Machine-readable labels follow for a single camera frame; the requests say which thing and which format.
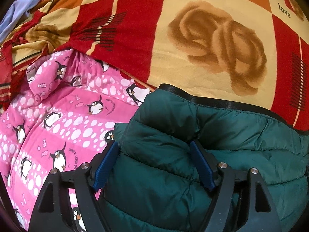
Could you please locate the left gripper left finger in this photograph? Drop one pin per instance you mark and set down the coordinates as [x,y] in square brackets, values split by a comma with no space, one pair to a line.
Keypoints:
[52,210]

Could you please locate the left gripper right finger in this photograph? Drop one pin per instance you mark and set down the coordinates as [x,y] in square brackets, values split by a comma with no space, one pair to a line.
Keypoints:
[241,200]

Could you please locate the dark green puffer jacket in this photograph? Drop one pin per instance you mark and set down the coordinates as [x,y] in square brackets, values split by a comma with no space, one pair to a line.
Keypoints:
[154,185]

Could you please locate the pink penguin bedsheet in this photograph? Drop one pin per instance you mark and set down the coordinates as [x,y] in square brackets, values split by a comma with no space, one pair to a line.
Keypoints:
[64,115]

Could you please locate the red rose patterned blanket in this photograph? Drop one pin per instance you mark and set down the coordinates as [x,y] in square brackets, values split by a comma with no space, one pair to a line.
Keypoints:
[249,51]

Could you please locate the light blue garment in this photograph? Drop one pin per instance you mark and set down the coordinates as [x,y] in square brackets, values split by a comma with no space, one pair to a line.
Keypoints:
[16,11]

